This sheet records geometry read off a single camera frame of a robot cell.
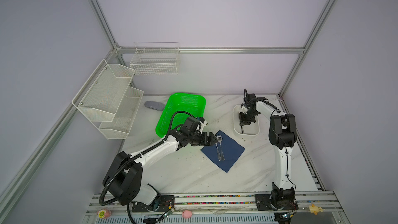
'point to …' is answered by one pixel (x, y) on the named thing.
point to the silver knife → (243, 129)
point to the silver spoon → (219, 139)
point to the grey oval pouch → (155, 105)
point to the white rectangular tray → (249, 129)
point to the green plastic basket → (195, 104)
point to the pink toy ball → (187, 213)
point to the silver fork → (218, 155)
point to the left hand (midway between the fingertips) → (210, 141)
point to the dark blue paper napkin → (232, 152)
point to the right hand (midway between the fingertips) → (240, 122)
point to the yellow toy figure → (314, 209)
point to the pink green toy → (103, 213)
